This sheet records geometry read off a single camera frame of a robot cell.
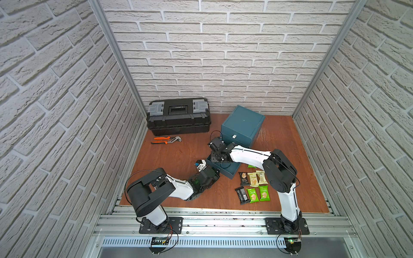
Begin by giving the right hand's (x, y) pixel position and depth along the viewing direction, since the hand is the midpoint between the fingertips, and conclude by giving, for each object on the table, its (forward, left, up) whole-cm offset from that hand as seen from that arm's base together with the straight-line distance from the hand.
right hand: (216, 157), depth 96 cm
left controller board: (-40, +30, -4) cm, 50 cm away
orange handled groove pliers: (+15, +30, 0) cm, 34 cm away
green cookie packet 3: (-21, -12, +27) cm, 37 cm away
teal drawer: (-6, -6, -4) cm, 10 cm away
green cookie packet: (-24, -17, -1) cm, 29 cm away
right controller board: (-46, -31, -3) cm, 55 cm away
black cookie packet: (-15, -15, -1) cm, 21 cm away
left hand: (-10, -3, +3) cm, 11 cm away
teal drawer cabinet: (+7, -14, +19) cm, 25 cm away
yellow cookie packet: (-15, -20, -1) cm, 25 cm away
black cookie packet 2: (-23, -12, 0) cm, 26 cm away
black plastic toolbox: (+20, +20, +17) cm, 33 cm away
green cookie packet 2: (-23, -24, -1) cm, 33 cm away
